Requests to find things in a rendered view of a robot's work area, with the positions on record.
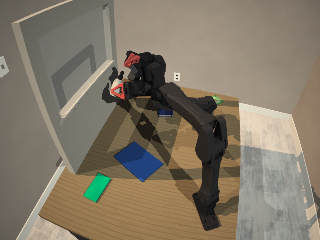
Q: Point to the blue flat rectangular pad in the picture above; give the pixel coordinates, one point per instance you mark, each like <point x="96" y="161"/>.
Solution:
<point x="138" y="161"/>

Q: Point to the green flat rectangular block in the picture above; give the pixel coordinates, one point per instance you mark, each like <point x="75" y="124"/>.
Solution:
<point x="97" y="187"/>

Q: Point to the dark blue book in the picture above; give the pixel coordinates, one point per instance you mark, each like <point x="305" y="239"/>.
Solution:
<point x="164" y="113"/>

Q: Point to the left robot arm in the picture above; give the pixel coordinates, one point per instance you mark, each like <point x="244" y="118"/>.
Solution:
<point x="212" y="139"/>

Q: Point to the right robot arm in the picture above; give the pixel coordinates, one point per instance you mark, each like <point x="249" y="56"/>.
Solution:
<point x="207" y="103"/>

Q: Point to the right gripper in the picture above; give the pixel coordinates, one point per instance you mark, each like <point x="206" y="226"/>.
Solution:
<point x="133" y="57"/>

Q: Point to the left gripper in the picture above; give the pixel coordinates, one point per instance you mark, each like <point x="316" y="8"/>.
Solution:
<point x="127" y="93"/>

